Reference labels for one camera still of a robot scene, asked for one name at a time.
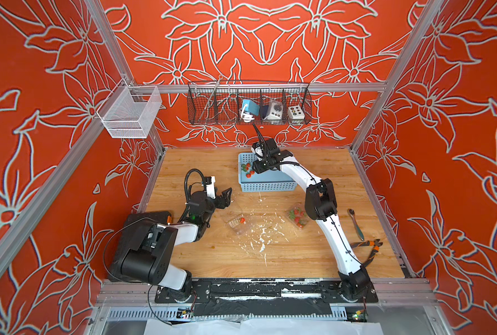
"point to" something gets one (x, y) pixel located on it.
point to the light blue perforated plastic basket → (269, 181)
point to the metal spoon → (359, 231)
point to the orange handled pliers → (375, 244)
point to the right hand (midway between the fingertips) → (251, 164)
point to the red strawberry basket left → (248, 175)
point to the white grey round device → (275, 110)
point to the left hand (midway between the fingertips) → (224, 187)
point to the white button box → (295, 112)
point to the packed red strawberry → (297, 219)
